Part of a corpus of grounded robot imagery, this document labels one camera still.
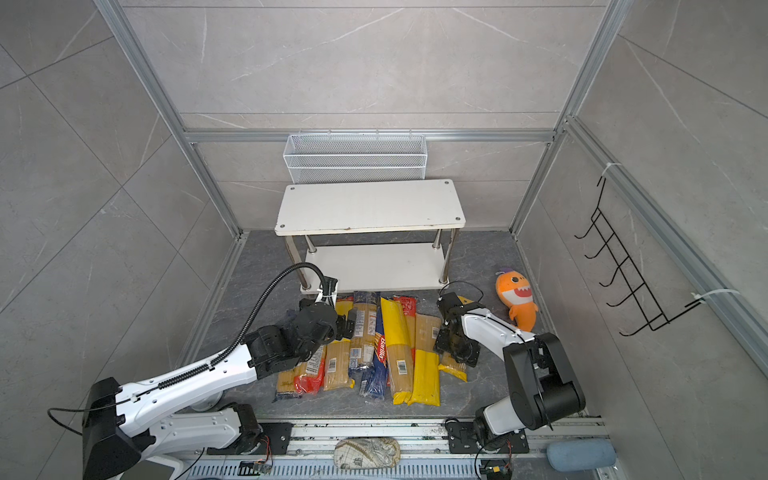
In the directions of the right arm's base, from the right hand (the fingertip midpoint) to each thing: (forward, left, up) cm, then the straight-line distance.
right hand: (451, 351), depth 89 cm
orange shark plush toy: (+16, -22, +9) cm, 28 cm away
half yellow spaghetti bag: (-10, +9, +4) cm, 14 cm away
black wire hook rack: (+2, -37, +32) cm, 49 cm away
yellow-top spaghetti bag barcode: (-2, +16, +7) cm, 17 cm away
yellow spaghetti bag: (-3, +33, +8) cm, 34 cm away
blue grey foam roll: (-27, -26, +4) cm, 38 cm away
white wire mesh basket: (+54, +29, +33) cm, 70 cm away
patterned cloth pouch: (-26, +25, +5) cm, 36 cm away
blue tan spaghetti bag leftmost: (-10, +47, +5) cm, 48 cm away
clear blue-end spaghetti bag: (-1, +26, +8) cm, 28 cm away
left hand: (+6, +31, +22) cm, 38 cm away
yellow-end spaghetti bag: (-9, +7, +3) cm, 11 cm away
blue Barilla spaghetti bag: (-10, +23, +6) cm, 25 cm away
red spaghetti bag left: (-9, +40, +4) cm, 41 cm away
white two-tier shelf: (+48, +25, +2) cm, 54 cm away
